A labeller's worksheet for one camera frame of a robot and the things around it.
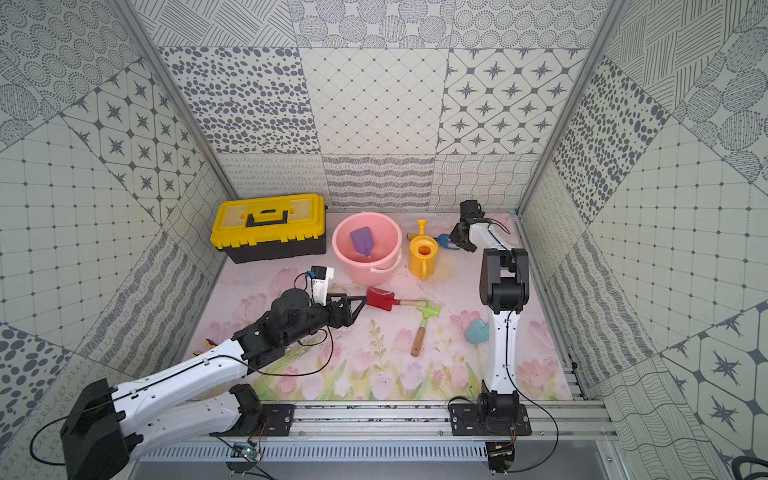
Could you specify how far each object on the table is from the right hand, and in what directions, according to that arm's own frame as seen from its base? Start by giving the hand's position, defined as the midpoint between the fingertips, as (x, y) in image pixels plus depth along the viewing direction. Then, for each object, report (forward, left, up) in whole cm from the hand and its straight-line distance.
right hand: (462, 241), depth 109 cm
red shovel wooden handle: (-23, +28, -3) cm, 36 cm away
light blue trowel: (-33, -1, -4) cm, 33 cm away
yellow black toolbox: (-8, +65, +16) cm, 67 cm away
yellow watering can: (-12, +16, +9) cm, 21 cm away
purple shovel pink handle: (-6, +36, +8) cm, 37 cm away
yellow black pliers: (-39, +79, -1) cm, 88 cm away
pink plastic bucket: (-6, +29, -1) cm, 29 cm away
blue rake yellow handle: (+2, +7, -1) cm, 7 cm away
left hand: (-32, +34, +19) cm, 51 cm away
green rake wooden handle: (-27, +14, -2) cm, 31 cm away
